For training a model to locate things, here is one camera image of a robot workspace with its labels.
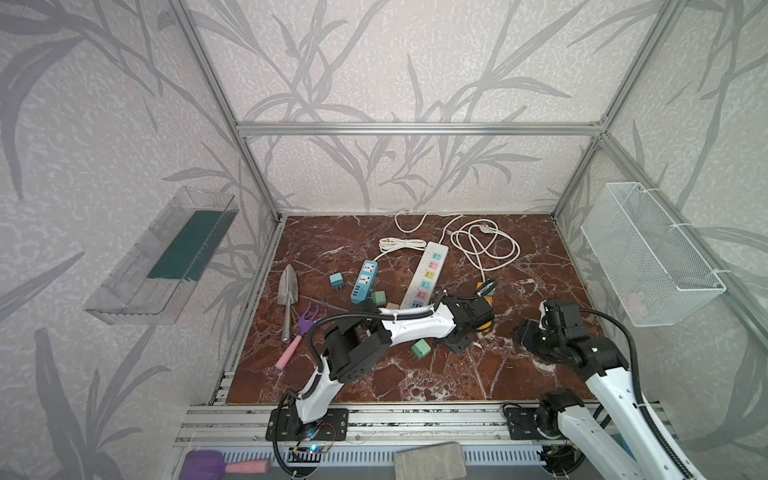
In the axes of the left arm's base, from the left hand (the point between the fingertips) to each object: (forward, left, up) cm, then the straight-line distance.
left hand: (456, 333), depth 87 cm
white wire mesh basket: (+4, -38, +32) cm, 50 cm away
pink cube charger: (+9, +19, -2) cm, 21 cm away
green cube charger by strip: (+12, +24, -2) cm, 27 cm away
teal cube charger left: (+18, +38, -1) cm, 42 cm away
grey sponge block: (-30, +6, +2) cm, 31 cm away
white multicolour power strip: (+19, +9, 0) cm, 21 cm away
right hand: (-1, -15, +9) cm, 17 cm away
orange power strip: (+12, -12, 0) cm, 16 cm away
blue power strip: (+18, +29, -1) cm, 34 cm away
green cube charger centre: (-5, +11, 0) cm, 12 cm away
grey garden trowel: (+13, +54, -3) cm, 56 cm away
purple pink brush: (-32, +60, -1) cm, 68 cm away
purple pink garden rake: (+3, +46, -2) cm, 46 cm away
